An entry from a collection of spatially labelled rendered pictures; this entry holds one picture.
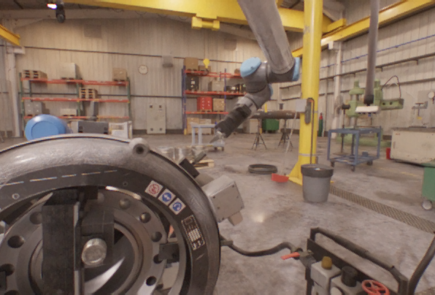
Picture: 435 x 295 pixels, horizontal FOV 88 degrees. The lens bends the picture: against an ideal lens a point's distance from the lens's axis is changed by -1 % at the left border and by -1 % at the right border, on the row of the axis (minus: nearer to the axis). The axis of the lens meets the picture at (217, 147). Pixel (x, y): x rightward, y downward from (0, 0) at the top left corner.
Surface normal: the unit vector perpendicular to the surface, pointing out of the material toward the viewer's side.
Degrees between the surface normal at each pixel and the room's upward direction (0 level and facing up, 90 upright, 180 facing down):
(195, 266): 90
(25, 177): 90
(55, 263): 90
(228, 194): 90
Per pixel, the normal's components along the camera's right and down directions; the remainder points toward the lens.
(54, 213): 0.40, 0.11
